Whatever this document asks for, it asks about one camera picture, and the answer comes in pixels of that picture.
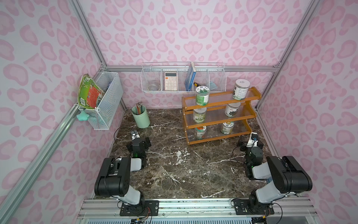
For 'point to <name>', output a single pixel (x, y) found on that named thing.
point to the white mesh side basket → (101, 117)
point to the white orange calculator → (170, 81)
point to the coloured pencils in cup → (139, 107)
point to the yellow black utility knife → (196, 84)
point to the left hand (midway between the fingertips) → (137, 137)
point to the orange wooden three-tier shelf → (223, 117)
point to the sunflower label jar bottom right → (227, 127)
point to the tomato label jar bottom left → (200, 132)
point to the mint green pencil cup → (141, 121)
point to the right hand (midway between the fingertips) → (249, 135)
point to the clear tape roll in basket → (154, 87)
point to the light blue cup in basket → (212, 85)
